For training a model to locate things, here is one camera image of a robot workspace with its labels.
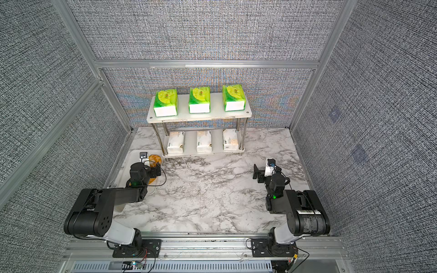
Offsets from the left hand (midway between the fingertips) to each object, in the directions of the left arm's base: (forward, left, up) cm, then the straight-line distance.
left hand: (151, 160), depth 93 cm
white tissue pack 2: (+10, -29, +3) cm, 31 cm away
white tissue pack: (+11, -13, +2) cm, 17 cm away
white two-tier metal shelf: (+20, -37, -1) cm, 42 cm away
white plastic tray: (+8, +15, -8) cm, 19 cm away
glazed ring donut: (+6, +1, -7) cm, 9 cm away
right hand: (-4, -61, +3) cm, 62 cm away
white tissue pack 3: (+12, -44, +3) cm, 46 cm away
